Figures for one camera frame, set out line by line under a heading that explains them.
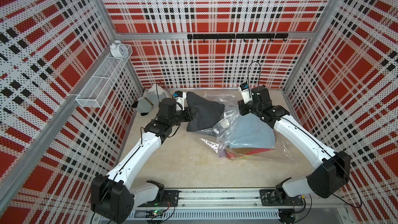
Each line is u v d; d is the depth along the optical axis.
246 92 0.70
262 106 0.59
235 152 0.78
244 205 0.73
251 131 0.84
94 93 0.93
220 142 0.76
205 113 0.80
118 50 0.80
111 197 0.38
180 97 0.69
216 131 0.71
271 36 0.88
